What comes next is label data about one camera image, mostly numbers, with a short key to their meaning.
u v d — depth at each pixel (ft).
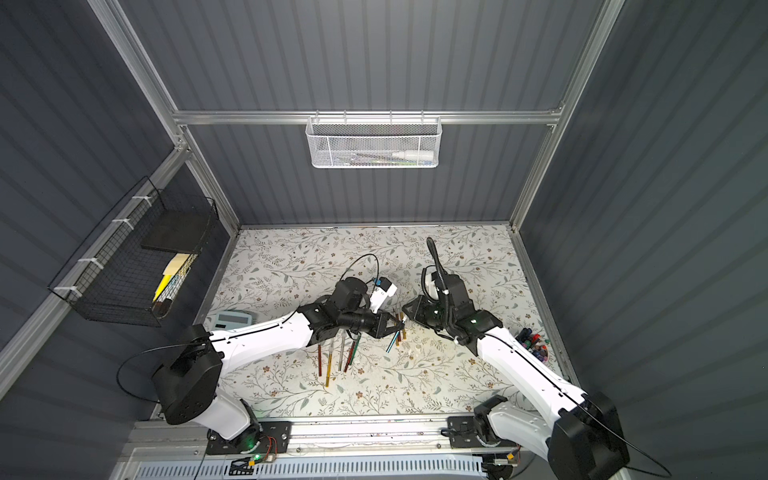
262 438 2.37
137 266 2.41
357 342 2.92
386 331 2.32
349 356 2.85
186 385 1.44
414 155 3.02
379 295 2.41
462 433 2.37
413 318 2.28
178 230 2.66
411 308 2.58
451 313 1.99
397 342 2.97
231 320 3.01
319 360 2.84
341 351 2.91
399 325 2.53
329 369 2.77
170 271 2.38
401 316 2.56
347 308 2.15
